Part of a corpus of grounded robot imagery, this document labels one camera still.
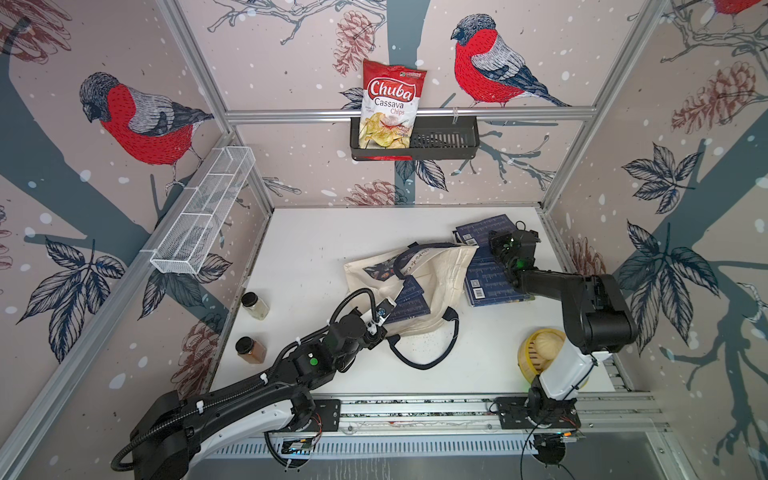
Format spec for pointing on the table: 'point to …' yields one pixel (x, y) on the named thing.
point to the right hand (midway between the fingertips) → (485, 226)
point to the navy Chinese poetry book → (410, 302)
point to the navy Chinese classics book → (478, 232)
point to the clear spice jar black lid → (255, 306)
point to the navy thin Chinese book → (488, 285)
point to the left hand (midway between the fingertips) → (386, 302)
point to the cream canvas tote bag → (424, 280)
